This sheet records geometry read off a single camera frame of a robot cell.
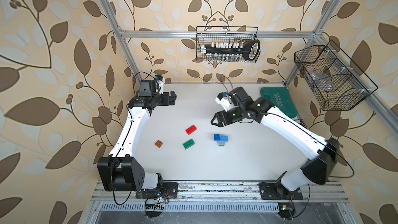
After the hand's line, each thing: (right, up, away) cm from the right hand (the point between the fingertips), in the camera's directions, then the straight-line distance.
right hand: (216, 120), depth 75 cm
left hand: (-25, +13, +6) cm, 29 cm away
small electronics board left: (-30, -40, -3) cm, 50 cm away
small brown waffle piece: (-33, -16, +14) cm, 39 cm away
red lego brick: (-14, -9, +21) cm, 27 cm away
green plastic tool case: (+47, +10, +30) cm, 57 cm away
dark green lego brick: (-15, -16, +14) cm, 26 cm away
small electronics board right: (+33, -42, -3) cm, 54 cm away
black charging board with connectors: (+55, -4, +21) cm, 59 cm away
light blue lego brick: (+5, -12, +10) cm, 16 cm away
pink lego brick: (+4, -15, +12) cm, 19 cm away
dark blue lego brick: (+1, -11, +10) cm, 14 cm away
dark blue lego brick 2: (+4, -17, +13) cm, 22 cm away
